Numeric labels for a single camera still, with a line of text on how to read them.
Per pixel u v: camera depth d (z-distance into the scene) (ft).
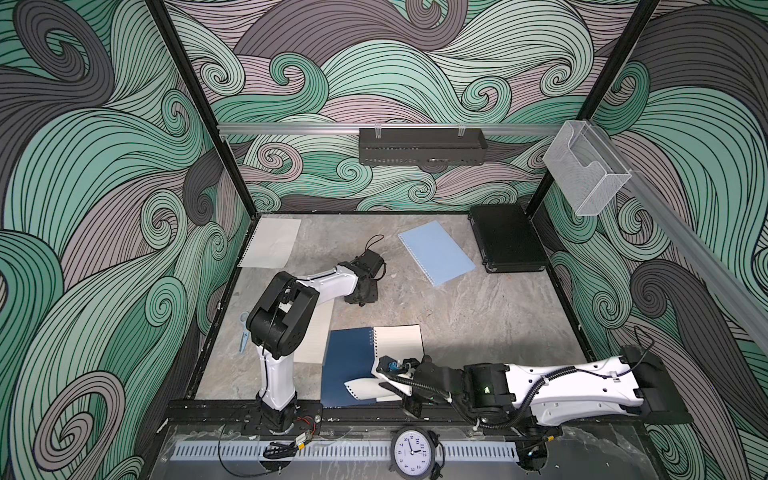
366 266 2.54
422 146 3.11
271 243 3.62
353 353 2.75
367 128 3.03
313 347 1.76
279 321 1.63
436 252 3.52
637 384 1.36
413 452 2.20
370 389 2.21
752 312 1.63
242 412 2.36
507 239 3.65
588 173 2.57
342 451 2.29
